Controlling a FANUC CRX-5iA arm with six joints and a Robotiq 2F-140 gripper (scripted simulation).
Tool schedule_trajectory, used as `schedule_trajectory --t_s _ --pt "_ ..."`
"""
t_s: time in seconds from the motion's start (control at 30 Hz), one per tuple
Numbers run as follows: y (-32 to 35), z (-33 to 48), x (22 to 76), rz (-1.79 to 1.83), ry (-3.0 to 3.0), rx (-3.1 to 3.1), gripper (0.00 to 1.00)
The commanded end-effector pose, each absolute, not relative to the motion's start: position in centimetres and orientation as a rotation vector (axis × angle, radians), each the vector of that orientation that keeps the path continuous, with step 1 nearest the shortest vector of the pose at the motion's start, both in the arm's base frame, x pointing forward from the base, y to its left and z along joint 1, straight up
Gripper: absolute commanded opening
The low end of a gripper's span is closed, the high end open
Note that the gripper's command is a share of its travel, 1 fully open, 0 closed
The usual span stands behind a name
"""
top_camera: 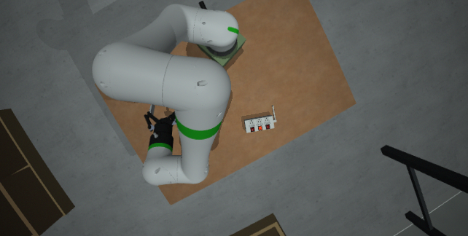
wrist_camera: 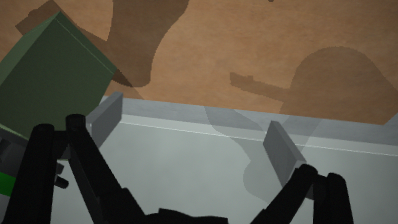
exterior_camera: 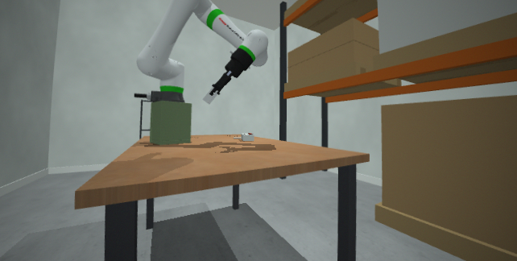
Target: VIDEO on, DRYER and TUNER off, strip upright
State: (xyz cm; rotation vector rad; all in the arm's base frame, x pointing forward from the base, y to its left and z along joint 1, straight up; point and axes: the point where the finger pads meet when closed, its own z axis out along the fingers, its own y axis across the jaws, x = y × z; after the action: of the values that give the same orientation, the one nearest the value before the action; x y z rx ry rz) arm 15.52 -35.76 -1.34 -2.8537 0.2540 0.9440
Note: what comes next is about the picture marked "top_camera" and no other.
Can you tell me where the white power strip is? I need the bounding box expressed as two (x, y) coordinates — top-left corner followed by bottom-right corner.
(244, 105), (276, 133)

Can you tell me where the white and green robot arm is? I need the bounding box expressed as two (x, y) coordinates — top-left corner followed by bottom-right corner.
(92, 1), (239, 186)

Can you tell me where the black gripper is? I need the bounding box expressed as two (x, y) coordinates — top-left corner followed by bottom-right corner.
(144, 104), (176, 135)

